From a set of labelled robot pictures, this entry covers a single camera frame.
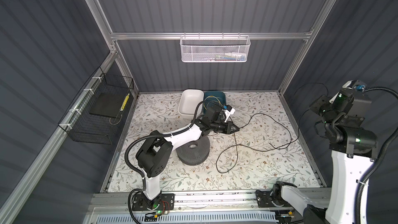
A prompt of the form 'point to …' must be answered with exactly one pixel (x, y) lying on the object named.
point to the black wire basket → (94, 116)
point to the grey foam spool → (194, 152)
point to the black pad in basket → (108, 104)
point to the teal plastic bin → (213, 99)
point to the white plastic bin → (189, 100)
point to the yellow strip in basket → (125, 102)
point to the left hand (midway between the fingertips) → (240, 128)
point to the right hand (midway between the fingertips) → (327, 99)
